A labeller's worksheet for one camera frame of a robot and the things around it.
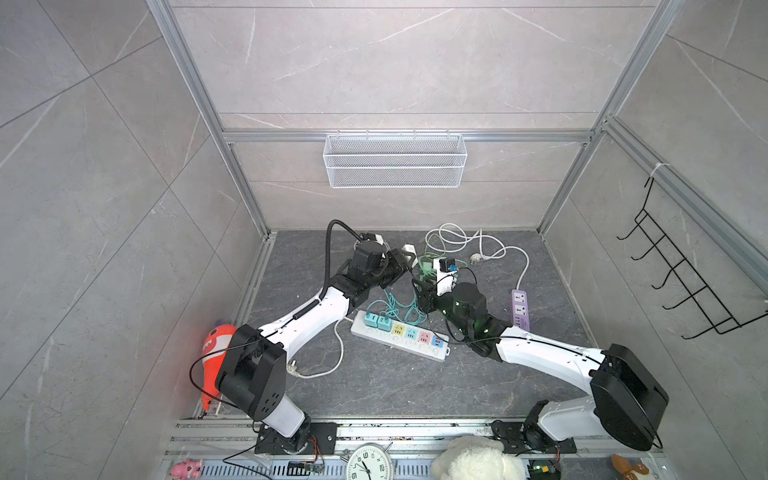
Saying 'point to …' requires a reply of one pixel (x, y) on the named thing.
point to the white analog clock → (370, 461)
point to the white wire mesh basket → (389, 161)
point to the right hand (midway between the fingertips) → (418, 277)
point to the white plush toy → (478, 458)
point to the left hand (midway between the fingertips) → (415, 253)
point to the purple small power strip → (520, 309)
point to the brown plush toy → (623, 465)
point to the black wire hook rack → (702, 293)
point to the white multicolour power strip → (404, 337)
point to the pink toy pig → (188, 470)
